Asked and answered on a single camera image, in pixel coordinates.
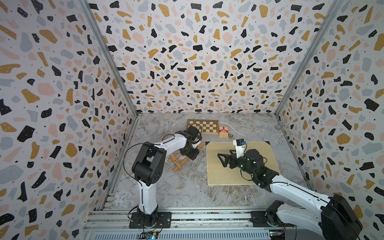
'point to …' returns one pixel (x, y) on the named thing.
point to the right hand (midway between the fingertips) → (225, 153)
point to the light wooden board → (217, 174)
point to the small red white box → (223, 132)
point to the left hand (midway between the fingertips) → (194, 154)
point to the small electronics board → (149, 235)
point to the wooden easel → (173, 159)
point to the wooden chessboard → (205, 126)
